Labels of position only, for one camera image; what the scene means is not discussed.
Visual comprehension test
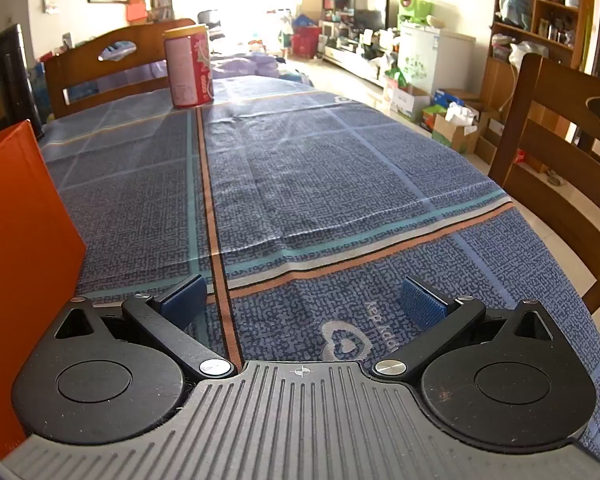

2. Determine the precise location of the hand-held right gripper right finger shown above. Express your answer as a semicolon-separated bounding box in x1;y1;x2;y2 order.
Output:
371;276;555;381

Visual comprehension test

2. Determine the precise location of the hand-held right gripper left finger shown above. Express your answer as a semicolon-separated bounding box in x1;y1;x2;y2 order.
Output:
55;274;234;384

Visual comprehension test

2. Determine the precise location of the orange cardboard box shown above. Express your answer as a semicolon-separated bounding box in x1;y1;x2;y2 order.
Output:
0;120;87;461

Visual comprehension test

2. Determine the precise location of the blue patterned tablecloth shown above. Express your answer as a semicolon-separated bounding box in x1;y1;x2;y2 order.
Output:
37;75;600;463

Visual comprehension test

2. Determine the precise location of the white cardboard box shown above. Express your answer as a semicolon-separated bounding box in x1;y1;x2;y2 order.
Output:
389;84;431;122

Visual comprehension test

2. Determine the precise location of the pink cylindrical can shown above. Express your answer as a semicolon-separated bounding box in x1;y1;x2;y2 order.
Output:
163;24;215;109

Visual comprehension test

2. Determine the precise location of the purple folded blanket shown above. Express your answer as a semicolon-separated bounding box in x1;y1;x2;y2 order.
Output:
210;52;282;81

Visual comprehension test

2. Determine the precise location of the white chest freezer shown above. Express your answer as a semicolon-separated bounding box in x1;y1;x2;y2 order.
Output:
397;22;476;98

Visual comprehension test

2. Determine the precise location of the white television cabinet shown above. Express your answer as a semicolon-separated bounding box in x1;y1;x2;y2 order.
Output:
325;42;397;87

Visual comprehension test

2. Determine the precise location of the wooden chair with oval cutout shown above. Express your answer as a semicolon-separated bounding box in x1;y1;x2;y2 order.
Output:
45;18;197;120

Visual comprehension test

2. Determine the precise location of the white plastic bag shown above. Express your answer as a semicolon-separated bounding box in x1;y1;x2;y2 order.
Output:
509;41;549;69

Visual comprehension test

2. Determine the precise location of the black tall cylinder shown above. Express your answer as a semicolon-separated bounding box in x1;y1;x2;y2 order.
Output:
0;23;46;140

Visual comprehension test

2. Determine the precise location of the black office chair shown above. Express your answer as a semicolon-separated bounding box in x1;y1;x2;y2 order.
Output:
197;10;224;37

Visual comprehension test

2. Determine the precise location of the red basket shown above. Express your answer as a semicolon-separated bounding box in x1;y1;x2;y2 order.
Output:
291;27;321;59

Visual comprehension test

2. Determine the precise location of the black television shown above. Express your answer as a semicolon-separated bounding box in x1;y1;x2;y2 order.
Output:
355;9;389;31

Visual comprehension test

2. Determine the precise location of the green box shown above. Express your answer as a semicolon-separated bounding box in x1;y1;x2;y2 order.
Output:
399;0;434;25

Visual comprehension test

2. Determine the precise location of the cluttered storage cabinet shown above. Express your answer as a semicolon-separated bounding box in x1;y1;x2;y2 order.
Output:
141;0;174;24

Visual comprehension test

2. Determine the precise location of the blue plastic bag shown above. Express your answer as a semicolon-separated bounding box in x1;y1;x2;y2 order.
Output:
499;0;534;29

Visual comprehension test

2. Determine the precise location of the wooden bookshelf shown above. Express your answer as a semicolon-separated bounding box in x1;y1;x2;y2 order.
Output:
480;0;597;161

